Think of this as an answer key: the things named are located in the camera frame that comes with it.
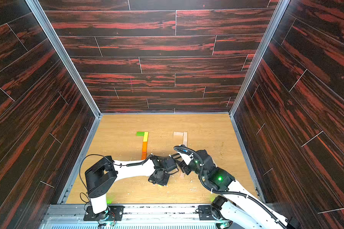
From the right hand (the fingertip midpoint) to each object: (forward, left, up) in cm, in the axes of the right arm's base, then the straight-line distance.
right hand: (183, 153), depth 74 cm
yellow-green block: (+23, +27, -18) cm, 40 cm away
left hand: (-9, +10, -21) cm, 25 cm away
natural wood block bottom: (-4, -1, -19) cm, 19 cm away
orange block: (+7, +25, -18) cm, 32 cm away
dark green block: (+26, +32, -19) cm, 46 cm away
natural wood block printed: (+26, +3, -18) cm, 32 cm away
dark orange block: (+15, +26, -18) cm, 35 cm away
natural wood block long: (+23, -2, -19) cm, 30 cm away
